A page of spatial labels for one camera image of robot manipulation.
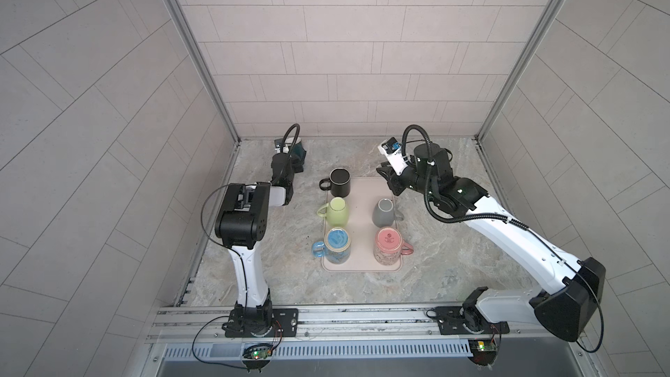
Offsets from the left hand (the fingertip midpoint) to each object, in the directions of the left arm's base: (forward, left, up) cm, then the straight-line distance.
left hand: (298, 145), depth 100 cm
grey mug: (-27, -32, -3) cm, 42 cm away
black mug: (-16, -16, -2) cm, 23 cm away
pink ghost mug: (-40, -31, +2) cm, 51 cm away
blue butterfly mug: (-40, -16, 0) cm, 43 cm away
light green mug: (-28, -16, -1) cm, 32 cm away
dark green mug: (-2, 0, 0) cm, 2 cm away
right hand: (-23, -28, +17) cm, 40 cm away
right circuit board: (-63, -56, -10) cm, 85 cm away
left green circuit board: (-65, +3, -6) cm, 66 cm away
